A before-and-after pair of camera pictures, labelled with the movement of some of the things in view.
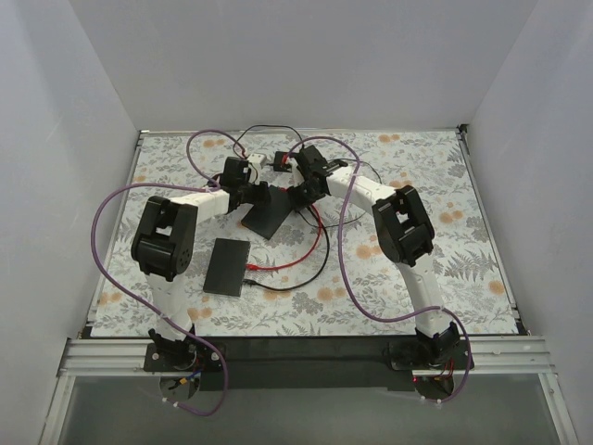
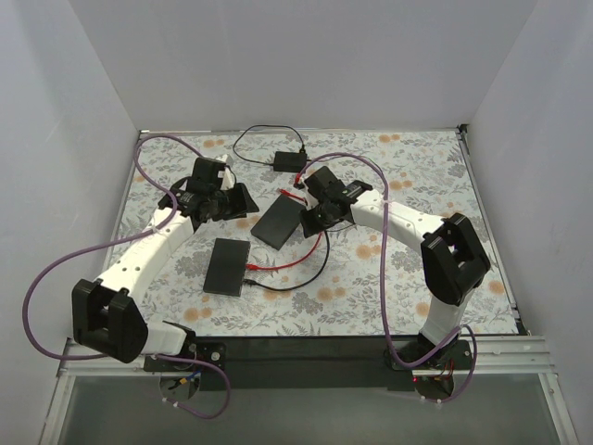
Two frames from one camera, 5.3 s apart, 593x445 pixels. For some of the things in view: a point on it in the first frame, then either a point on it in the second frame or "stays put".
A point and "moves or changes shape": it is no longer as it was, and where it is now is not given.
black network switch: [227, 266] stays put
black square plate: [266, 218] moves or changes shape
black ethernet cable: [307, 282] stays put
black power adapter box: [280, 162] stays put
